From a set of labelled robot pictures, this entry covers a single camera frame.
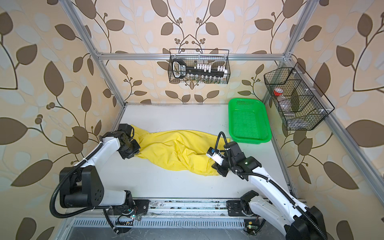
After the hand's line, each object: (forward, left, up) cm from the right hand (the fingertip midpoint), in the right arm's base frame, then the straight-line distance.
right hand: (215, 164), depth 79 cm
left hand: (+10, +44, -2) cm, 46 cm away
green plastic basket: (+36, -29, -9) cm, 47 cm away
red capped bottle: (+30, -36, +24) cm, 52 cm away
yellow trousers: (+11, +15, -4) cm, 19 cm away
